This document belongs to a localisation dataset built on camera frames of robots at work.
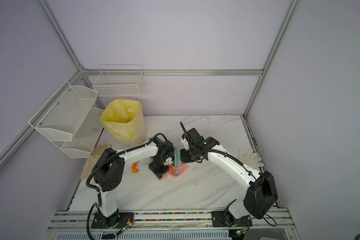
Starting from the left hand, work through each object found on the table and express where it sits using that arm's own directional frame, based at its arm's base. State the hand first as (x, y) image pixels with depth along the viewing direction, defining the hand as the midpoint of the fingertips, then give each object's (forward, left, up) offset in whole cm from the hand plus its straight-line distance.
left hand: (157, 177), depth 83 cm
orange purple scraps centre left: (+3, -10, -2) cm, 10 cm away
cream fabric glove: (+14, +44, -5) cm, 47 cm away
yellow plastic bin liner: (+39, +29, +8) cm, 50 cm away
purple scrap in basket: (+27, +42, +9) cm, 51 cm away
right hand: (+6, -13, +12) cm, 18 cm away
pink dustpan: (+8, -13, -5) cm, 16 cm away
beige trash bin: (+24, +14, +6) cm, 28 cm away
